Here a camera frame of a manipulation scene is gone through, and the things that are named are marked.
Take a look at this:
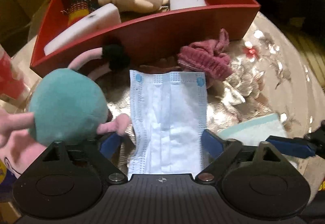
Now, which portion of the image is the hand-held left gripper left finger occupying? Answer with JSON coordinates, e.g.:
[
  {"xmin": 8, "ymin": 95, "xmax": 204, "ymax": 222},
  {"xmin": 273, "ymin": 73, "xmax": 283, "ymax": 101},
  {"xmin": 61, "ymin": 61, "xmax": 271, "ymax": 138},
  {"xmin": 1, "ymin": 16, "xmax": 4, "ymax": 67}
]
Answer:
[{"xmin": 42, "ymin": 132, "xmax": 128, "ymax": 185}]

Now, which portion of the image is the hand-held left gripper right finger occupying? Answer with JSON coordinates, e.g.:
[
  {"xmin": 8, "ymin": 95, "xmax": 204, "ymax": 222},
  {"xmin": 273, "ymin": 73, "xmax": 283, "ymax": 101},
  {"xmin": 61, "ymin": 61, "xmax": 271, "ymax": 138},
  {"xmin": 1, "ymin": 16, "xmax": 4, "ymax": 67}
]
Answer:
[{"xmin": 194, "ymin": 129, "xmax": 289, "ymax": 184}]

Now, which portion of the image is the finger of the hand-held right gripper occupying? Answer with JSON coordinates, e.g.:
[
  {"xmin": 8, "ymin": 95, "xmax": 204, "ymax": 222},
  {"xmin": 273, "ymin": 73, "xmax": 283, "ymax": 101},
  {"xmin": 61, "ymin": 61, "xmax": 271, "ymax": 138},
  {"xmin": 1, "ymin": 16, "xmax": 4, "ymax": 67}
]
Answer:
[{"xmin": 265, "ymin": 120, "xmax": 325, "ymax": 159}]

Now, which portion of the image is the blue face mask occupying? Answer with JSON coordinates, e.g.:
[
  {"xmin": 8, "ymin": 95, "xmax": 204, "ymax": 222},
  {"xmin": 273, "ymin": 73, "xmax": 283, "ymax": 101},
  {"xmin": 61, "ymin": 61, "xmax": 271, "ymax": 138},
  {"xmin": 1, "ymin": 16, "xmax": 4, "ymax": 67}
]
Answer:
[{"xmin": 127, "ymin": 70, "xmax": 209, "ymax": 180}]

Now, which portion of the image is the pink pig plush teal dress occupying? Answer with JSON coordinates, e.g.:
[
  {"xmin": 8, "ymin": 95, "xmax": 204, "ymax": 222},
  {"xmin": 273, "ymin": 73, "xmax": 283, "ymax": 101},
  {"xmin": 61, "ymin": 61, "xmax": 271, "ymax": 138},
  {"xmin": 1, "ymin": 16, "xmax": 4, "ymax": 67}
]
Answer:
[{"xmin": 0, "ymin": 43, "xmax": 132, "ymax": 179}]

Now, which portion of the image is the pink knitted sock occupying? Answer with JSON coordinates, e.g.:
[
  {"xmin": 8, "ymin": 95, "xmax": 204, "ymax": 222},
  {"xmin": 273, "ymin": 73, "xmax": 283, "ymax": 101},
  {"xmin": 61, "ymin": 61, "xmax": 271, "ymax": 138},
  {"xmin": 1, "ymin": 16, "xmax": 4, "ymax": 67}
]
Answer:
[{"xmin": 177, "ymin": 28, "xmax": 233, "ymax": 82}]

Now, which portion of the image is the red cardboard box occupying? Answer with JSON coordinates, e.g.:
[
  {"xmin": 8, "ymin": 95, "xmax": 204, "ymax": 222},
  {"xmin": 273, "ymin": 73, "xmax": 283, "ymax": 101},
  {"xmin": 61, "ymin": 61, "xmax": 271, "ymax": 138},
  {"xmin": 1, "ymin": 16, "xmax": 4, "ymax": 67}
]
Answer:
[{"xmin": 30, "ymin": 0, "xmax": 261, "ymax": 78}]

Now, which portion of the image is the pale green cloth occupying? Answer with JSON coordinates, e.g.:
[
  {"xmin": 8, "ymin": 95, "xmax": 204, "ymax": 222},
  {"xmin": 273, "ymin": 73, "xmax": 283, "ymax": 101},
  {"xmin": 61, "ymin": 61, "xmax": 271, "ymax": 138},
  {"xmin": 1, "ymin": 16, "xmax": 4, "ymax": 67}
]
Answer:
[{"xmin": 217, "ymin": 112, "xmax": 289, "ymax": 147}]

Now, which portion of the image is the silver patterned tablecloth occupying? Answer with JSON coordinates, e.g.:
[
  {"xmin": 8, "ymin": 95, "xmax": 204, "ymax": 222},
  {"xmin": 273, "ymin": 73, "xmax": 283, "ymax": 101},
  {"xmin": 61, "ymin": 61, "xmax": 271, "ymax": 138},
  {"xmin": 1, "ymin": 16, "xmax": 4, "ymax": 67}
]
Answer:
[{"xmin": 10, "ymin": 11, "xmax": 325, "ymax": 189}]

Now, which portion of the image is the pink lidded plastic cup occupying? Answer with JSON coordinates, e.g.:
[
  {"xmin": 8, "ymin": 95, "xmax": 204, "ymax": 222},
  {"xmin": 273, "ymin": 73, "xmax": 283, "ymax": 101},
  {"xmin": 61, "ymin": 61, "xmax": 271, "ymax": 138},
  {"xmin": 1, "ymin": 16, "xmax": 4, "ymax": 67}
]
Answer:
[{"xmin": 0, "ymin": 44, "xmax": 25, "ymax": 101}]

